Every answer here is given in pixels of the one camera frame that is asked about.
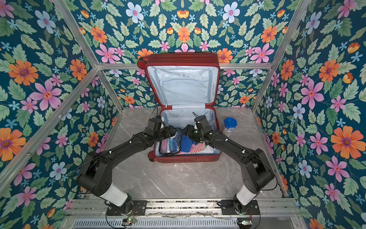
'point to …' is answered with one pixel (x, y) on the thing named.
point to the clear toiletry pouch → (172, 145)
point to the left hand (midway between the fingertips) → (174, 127)
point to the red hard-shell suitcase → (212, 152)
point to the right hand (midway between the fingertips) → (183, 131)
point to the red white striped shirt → (194, 148)
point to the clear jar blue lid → (229, 123)
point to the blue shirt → (186, 143)
